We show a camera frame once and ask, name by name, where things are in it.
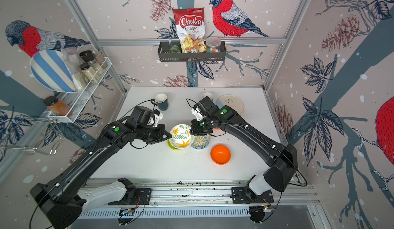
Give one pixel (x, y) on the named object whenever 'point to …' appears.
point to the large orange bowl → (220, 154)
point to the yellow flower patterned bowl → (181, 137)
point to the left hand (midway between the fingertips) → (174, 133)
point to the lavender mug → (208, 94)
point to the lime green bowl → (171, 146)
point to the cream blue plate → (233, 101)
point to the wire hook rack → (60, 136)
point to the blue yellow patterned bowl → (200, 141)
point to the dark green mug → (162, 101)
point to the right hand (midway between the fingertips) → (190, 131)
